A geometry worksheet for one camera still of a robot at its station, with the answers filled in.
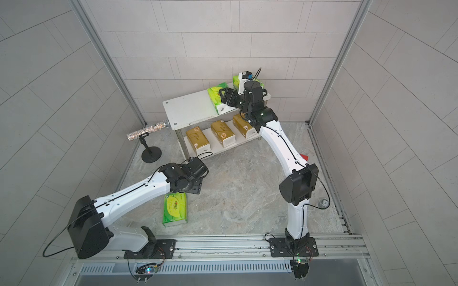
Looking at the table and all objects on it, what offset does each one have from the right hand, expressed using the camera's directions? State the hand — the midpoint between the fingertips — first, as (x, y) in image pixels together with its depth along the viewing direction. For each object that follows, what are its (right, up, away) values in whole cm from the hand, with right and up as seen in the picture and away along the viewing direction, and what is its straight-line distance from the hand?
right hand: (225, 91), depth 75 cm
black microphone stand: (-43, -29, +25) cm, 58 cm away
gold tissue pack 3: (+9, -13, +24) cm, 29 cm away
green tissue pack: (-22, -50, 0) cm, 55 cm away
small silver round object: (+45, -50, +5) cm, 67 cm away
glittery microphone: (-32, -13, +16) cm, 38 cm away
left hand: (-14, -42, +6) cm, 45 cm away
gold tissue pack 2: (-2, -18, +19) cm, 26 cm away
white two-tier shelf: (-14, -8, +2) cm, 16 cm away
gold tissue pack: (-15, -21, +17) cm, 31 cm away
